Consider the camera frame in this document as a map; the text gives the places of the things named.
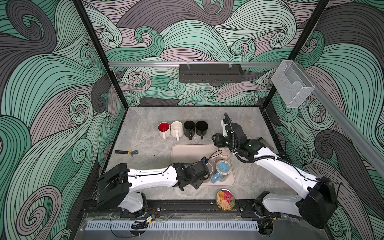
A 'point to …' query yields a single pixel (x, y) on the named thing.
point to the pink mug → (223, 152)
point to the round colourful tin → (225, 199)
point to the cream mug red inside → (164, 129)
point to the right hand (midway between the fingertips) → (215, 137)
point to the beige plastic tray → (187, 153)
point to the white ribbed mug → (177, 130)
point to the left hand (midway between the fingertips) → (199, 176)
